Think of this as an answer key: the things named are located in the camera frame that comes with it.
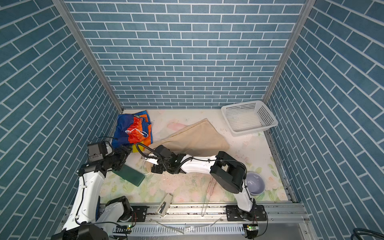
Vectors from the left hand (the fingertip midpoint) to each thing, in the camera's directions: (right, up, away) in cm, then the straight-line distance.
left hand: (130, 151), depth 80 cm
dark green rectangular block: (-3, -15, +6) cm, 16 cm away
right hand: (+12, -3, +4) cm, 13 cm away
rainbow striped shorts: (-8, +11, +22) cm, 26 cm away
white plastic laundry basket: (+76, +19, +36) cm, 87 cm away
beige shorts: (+37, +4, +25) cm, 44 cm away
